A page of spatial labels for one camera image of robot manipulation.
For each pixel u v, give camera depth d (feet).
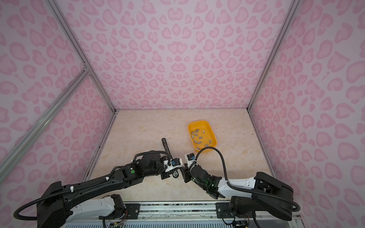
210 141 3.30
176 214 2.40
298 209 1.31
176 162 2.02
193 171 2.07
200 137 3.37
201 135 3.41
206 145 3.23
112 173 1.72
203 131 3.46
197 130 3.50
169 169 2.09
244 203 1.99
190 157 2.31
